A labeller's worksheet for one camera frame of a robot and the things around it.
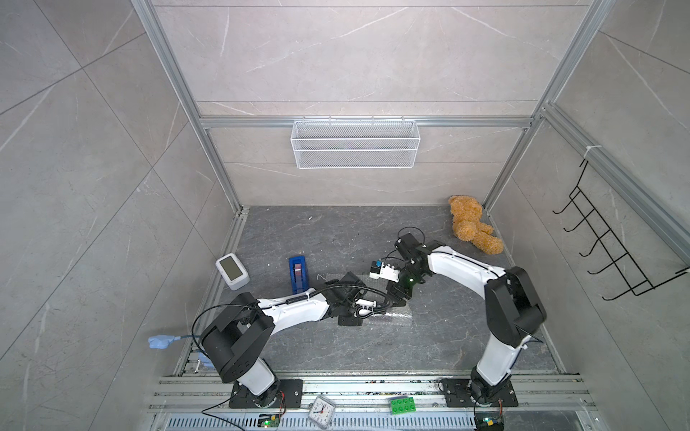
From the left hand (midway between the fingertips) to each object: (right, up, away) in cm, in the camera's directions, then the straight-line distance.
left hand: (363, 304), depth 88 cm
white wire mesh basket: (-2, +58, +13) cm, 60 cm away
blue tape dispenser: (-22, +10, +4) cm, 25 cm away
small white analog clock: (-12, -23, -19) cm, 32 cm away
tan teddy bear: (+43, +32, +19) cm, 57 cm away
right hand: (+10, +4, 0) cm, 10 cm away
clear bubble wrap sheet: (+11, -2, -6) cm, 13 cm away
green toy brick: (+9, -21, -19) cm, 30 cm away
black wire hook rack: (+60, +16, -27) cm, 68 cm away
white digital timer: (-47, +10, +8) cm, 49 cm away
